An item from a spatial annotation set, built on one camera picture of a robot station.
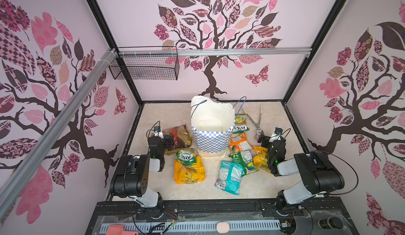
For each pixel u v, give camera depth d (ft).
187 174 2.62
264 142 2.69
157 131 2.59
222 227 2.28
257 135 3.10
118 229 2.29
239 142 3.04
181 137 3.06
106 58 2.64
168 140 2.75
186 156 2.73
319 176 1.49
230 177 2.63
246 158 2.85
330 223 2.08
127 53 2.96
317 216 2.37
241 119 3.41
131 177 1.49
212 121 3.49
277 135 2.52
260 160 2.72
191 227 2.29
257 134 3.09
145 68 3.99
